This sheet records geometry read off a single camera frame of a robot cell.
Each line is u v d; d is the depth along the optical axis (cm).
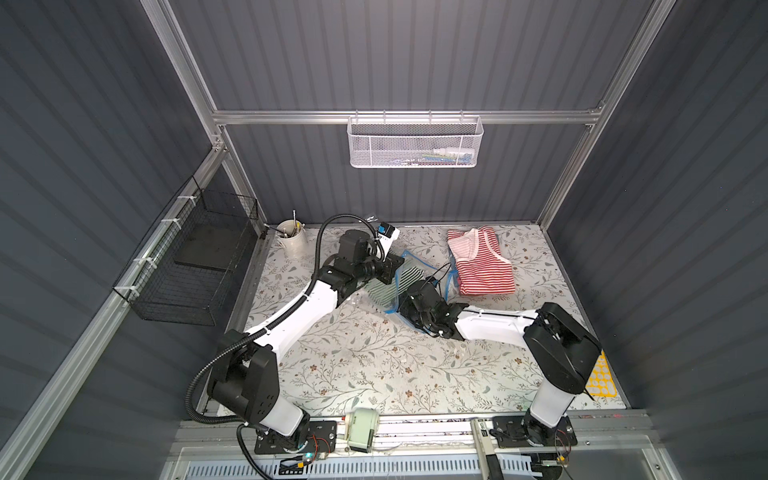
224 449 74
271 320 48
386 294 87
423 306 70
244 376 43
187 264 72
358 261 65
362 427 71
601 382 81
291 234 102
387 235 71
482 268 102
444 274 100
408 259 81
